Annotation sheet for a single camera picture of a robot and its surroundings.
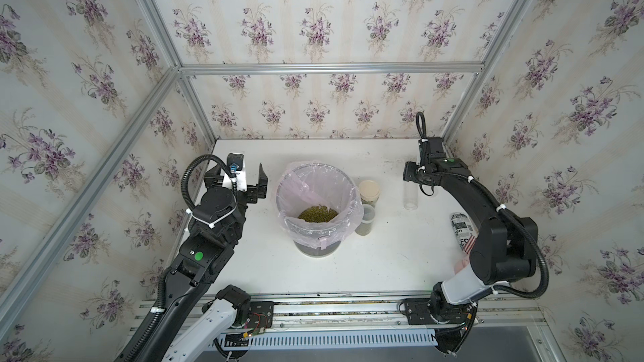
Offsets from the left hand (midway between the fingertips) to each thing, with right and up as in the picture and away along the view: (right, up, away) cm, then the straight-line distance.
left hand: (239, 166), depth 63 cm
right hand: (+56, -3, +27) cm, 62 cm away
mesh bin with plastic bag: (+17, -6, +17) cm, 25 cm away
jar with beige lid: (+37, -9, +22) cm, 44 cm away
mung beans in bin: (+20, -18, +28) cm, 39 cm away
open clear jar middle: (+37, -18, +20) cm, 46 cm away
